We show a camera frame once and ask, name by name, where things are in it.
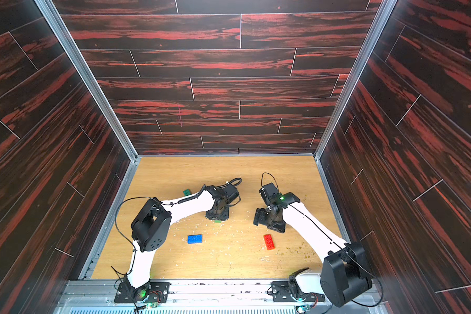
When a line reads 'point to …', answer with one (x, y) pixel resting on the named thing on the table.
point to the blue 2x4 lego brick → (195, 239)
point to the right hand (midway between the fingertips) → (268, 222)
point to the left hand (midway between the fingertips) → (223, 218)
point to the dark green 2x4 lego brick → (187, 192)
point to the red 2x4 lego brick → (269, 241)
